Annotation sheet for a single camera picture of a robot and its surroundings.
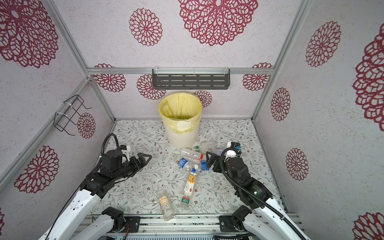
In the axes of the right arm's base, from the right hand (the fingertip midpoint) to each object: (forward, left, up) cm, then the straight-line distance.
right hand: (213, 152), depth 69 cm
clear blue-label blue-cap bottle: (+4, +4, -21) cm, 22 cm away
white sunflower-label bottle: (-9, +11, -20) cm, 25 cm away
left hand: (-2, +32, -7) cm, 33 cm away
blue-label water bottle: (+7, +13, -26) cm, 30 cm away
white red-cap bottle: (+13, +13, -22) cm, 28 cm away
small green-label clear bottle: (-16, +14, -24) cm, 32 cm away
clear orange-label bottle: (-19, +22, -21) cm, 36 cm away
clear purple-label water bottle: (+19, -6, -27) cm, 33 cm away
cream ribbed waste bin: (+25, +18, -24) cm, 39 cm away
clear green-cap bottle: (+21, +3, -24) cm, 32 cm away
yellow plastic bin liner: (+41, +20, -12) cm, 47 cm away
